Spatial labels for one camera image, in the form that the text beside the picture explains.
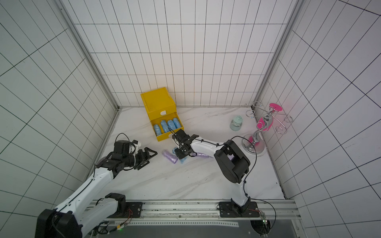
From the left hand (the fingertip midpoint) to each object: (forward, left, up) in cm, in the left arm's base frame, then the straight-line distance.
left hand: (152, 159), depth 80 cm
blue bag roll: (+20, 0, 0) cm, 20 cm away
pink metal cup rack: (+15, -62, -7) cm, 64 cm away
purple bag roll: (+5, -9, -8) cm, 13 cm away
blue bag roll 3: (+26, -12, -1) cm, 28 cm away
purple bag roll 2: (+6, -29, -7) cm, 30 cm away
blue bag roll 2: (+24, -8, 0) cm, 25 cm away
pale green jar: (+28, -53, -4) cm, 60 cm away
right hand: (+10, -15, -9) cm, 20 cm away
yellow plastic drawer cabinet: (+30, -2, +12) cm, 32 cm away
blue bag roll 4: (+2, -16, -7) cm, 18 cm away
